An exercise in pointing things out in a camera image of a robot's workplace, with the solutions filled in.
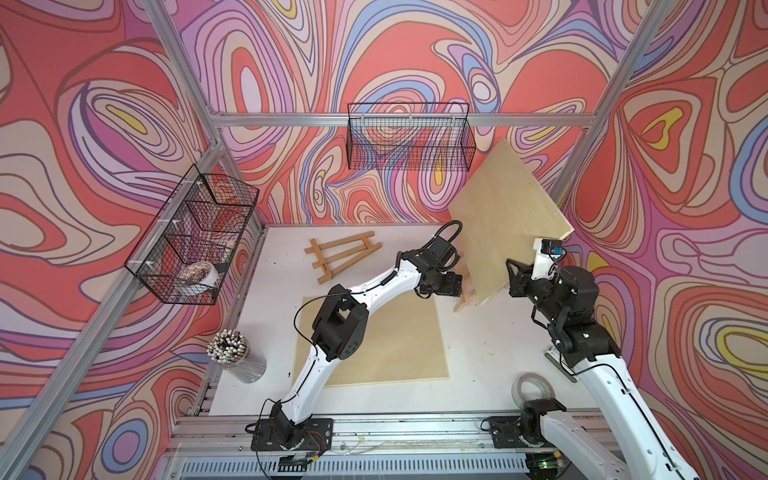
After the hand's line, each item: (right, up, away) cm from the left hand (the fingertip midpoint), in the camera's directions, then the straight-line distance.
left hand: (456, 291), depth 90 cm
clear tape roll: (+21, -23, -12) cm, 33 cm away
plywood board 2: (+9, +22, -9) cm, 25 cm away
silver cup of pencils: (-59, -11, -20) cm, 63 cm away
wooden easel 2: (+4, -2, -2) cm, 4 cm away
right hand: (+10, +8, -17) cm, 21 cm away
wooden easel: (-39, +11, +21) cm, 46 cm away
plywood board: (-16, -15, -1) cm, 23 cm away
